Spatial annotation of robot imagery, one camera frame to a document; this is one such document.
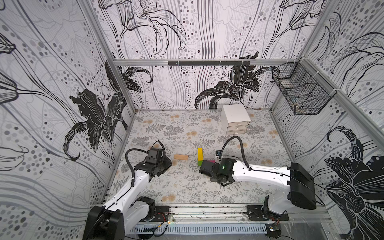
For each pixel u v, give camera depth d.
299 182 0.41
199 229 0.69
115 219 0.39
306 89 0.88
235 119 0.95
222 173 0.54
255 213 0.72
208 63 0.90
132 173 0.54
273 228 0.70
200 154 0.93
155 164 0.65
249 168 0.49
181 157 0.94
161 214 0.73
